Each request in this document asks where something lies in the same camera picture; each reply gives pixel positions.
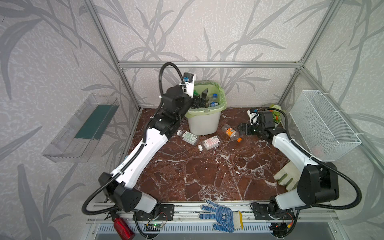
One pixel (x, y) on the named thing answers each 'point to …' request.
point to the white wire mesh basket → (325, 132)
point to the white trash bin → (206, 121)
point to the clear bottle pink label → (209, 143)
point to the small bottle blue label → (214, 101)
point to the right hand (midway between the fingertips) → (244, 122)
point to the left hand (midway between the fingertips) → (200, 82)
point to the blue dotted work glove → (231, 220)
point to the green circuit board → (153, 227)
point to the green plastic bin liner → (213, 87)
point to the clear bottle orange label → (230, 132)
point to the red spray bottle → (123, 230)
